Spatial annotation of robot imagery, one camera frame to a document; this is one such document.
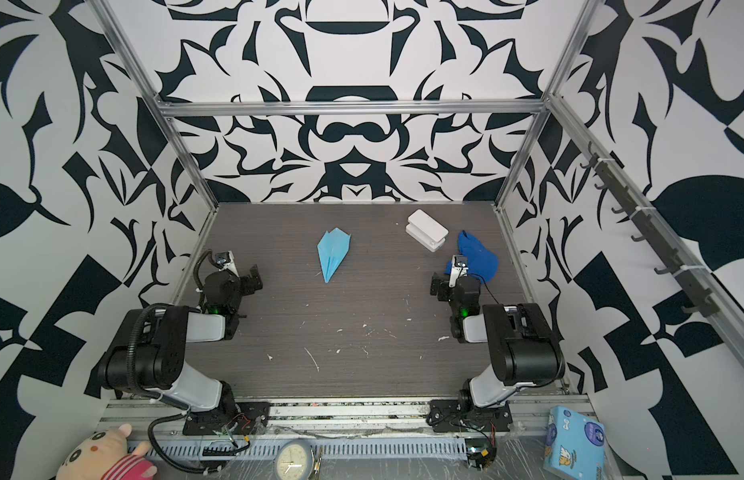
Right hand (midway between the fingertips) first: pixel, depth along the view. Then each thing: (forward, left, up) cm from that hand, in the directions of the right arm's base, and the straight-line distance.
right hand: (454, 271), depth 94 cm
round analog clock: (-47, +43, -1) cm, 63 cm away
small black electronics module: (-45, +1, -8) cm, 46 cm away
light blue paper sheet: (+10, +39, -1) cm, 40 cm away
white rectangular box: (+17, +7, 0) cm, 18 cm away
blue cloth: (+9, -11, -7) cm, 16 cm away
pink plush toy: (-46, +82, +3) cm, 94 cm away
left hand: (+1, +66, +4) cm, 66 cm away
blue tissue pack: (-45, -19, -1) cm, 48 cm away
